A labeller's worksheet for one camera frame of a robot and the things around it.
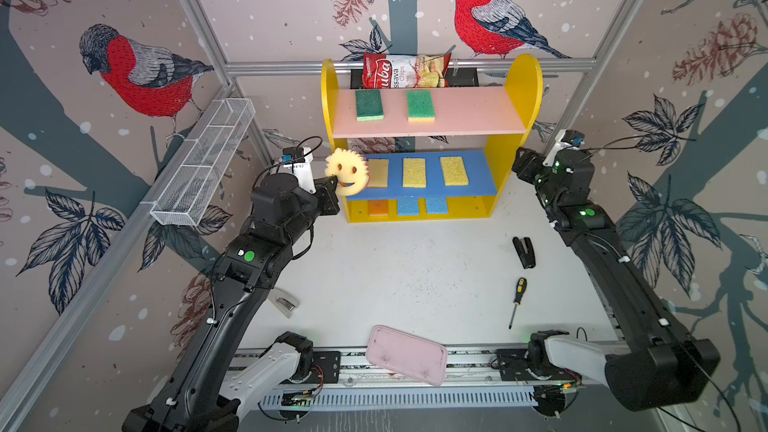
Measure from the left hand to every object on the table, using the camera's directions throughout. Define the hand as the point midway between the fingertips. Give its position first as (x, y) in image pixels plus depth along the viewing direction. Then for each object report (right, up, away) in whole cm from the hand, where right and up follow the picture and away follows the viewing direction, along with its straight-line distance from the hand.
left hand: (335, 177), depth 62 cm
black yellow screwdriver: (+50, -32, +23) cm, 64 cm away
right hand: (+45, +6, +11) cm, 47 cm away
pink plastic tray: (+16, -45, +10) cm, 49 cm away
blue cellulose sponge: (+18, -10, +41) cm, 46 cm away
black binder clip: (+55, -25, +29) cm, 67 cm away
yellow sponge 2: (+33, +3, +35) cm, 48 cm away
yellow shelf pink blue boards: (+29, +12, +59) cm, 67 cm away
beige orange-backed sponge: (+8, +3, +35) cm, 36 cm away
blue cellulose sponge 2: (+28, -9, +41) cm, 51 cm away
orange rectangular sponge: (+7, -10, +39) cm, 41 cm away
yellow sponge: (+20, +2, +34) cm, 40 cm away
